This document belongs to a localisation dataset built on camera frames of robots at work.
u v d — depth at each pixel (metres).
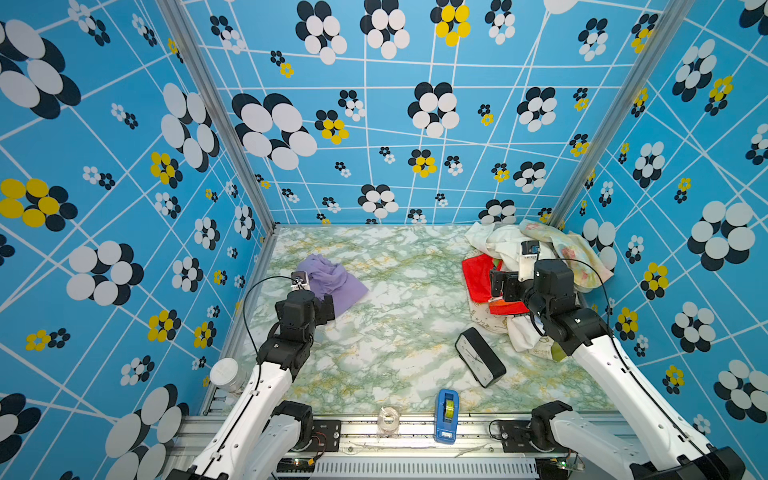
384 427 0.75
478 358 0.78
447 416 0.73
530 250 0.64
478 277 1.03
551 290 0.55
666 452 0.38
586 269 0.91
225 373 0.68
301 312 0.59
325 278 0.90
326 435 0.73
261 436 0.56
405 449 0.72
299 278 0.69
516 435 0.73
